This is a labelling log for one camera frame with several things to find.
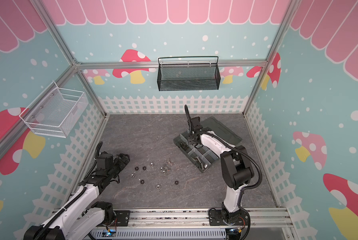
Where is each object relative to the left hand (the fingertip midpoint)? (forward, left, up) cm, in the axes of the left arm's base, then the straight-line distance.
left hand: (126, 162), depth 87 cm
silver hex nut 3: (-12, -20, -6) cm, 24 cm away
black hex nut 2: (0, -9, -7) cm, 11 cm away
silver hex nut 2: (-5, -4, -6) cm, 9 cm away
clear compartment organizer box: (+7, -44, -3) cm, 44 cm away
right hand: (+17, -39, +3) cm, 43 cm away
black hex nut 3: (-8, -10, -7) cm, 15 cm away
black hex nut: (-1, -5, -7) cm, 8 cm away
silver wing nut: (+4, -25, -6) cm, 25 cm away
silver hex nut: (+2, -14, -6) cm, 15 cm away
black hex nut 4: (-9, -30, -6) cm, 32 cm away
